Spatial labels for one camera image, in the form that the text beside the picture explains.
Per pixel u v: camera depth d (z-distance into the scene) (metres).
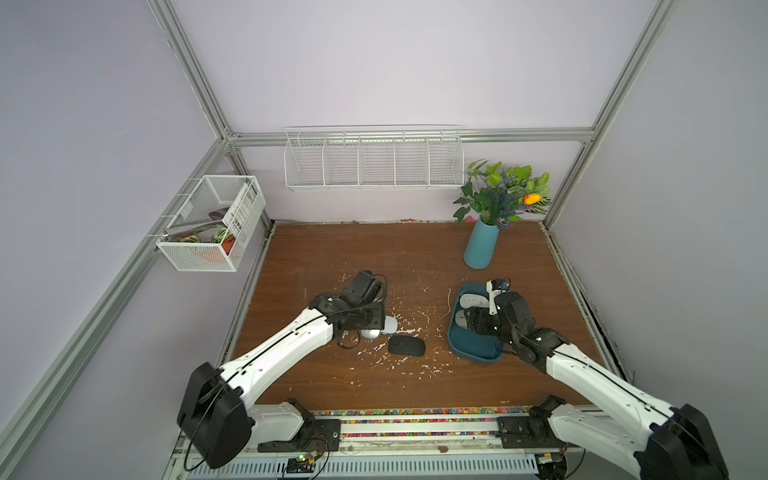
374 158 0.99
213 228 0.75
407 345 0.89
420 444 0.73
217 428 0.38
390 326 0.92
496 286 0.75
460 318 0.92
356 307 0.56
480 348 0.85
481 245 1.01
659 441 0.39
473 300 0.96
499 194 0.83
